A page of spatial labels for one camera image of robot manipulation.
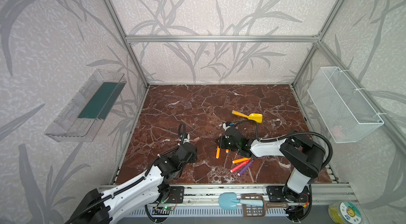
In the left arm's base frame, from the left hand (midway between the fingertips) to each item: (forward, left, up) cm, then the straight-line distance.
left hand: (196, 145), depth 84 cm
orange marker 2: (-1, -17, -4) cm, 17 cm away
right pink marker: (-9, -23, -5) cm, 25 cm away
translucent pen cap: (+6, +1, -5) cm, 8 cm away
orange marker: (-4, -11, -3) cm, 12 cm away
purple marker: (-12, -23, -5) cm, 27 cm away
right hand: (+7, -10, -2) cm, 12 cm away
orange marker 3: (-6, -24, -4) cm, 25 cm away
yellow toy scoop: (+22, -38, -5) cm, 44 cm away
